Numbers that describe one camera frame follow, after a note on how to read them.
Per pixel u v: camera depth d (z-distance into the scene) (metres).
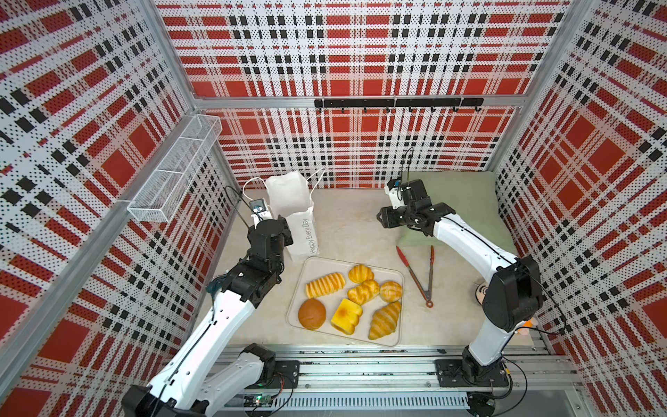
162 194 0.92
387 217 0.77
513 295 0.46
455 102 0.89
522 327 0.51
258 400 0.69
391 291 0.86
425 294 0.88
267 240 0.50
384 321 0.80
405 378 0.74
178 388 0.38
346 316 0.80
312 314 0.82
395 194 0.77
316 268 0.99
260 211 0.59
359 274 0.91
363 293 0.86
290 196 0.97
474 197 1.05
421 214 0.64
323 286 0.88
